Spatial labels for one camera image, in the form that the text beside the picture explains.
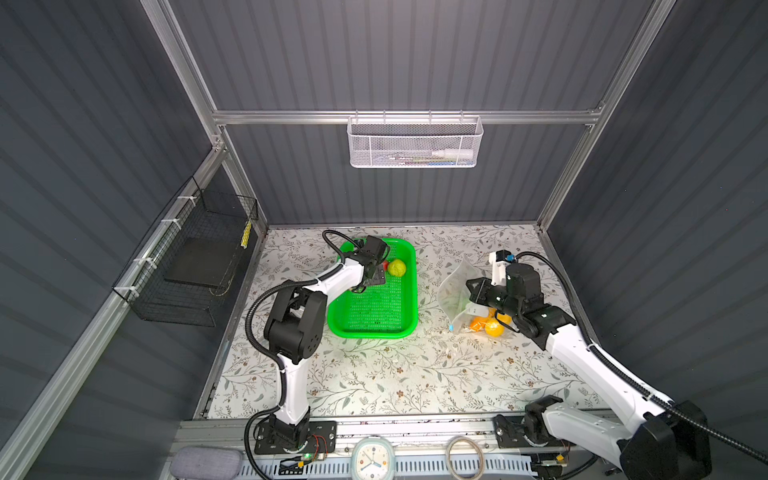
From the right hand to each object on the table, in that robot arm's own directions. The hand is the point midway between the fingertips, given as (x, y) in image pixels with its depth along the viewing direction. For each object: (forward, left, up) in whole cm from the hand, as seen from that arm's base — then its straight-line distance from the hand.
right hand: (470, 284), depth 80 cm
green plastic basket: (+2, +24, -18) cm, 30 cm away
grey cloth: (-39, +64, -14) cm, 77 cm away
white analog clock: (-38, +26, -16) cm, 49 cm away
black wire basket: (+1, +71, +12) cm, 72 cm away
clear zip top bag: (+7, +1, -19) cm, 21 cm away
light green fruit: (+16, +20, -14) cm, 29 cm away
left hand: (+12, +31, -13) cm, 36 cm away
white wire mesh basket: (+70, +12, +2) cm, 71 cm away
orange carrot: (-4, -4, -15) cm, 16 cm away
